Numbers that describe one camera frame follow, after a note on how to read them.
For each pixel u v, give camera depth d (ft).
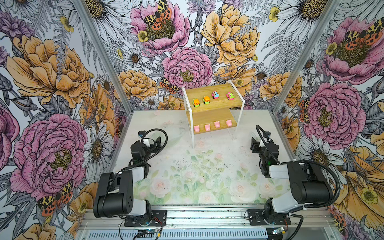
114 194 1.45
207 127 2.91
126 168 1.89
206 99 2.54
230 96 2.60
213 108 2.59
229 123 2.98
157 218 2.40
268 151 2.37
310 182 1.53
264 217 2.39
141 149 2.33
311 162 1.67
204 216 2.50
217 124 2.95
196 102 2.48
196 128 2.86
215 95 2.61
